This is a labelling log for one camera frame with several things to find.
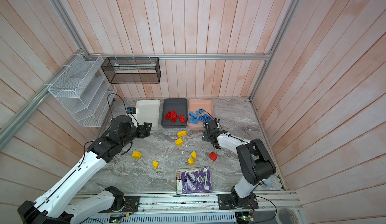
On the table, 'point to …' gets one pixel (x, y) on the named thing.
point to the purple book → (193, 181)
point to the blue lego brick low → (202, 118)
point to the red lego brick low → (182, 119)
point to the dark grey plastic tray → (180, 105)
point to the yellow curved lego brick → (182, 133)
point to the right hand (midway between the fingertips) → (211, 135)
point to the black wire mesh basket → (132, 70)
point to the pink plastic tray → (196, 105)
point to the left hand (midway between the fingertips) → (145, 127)
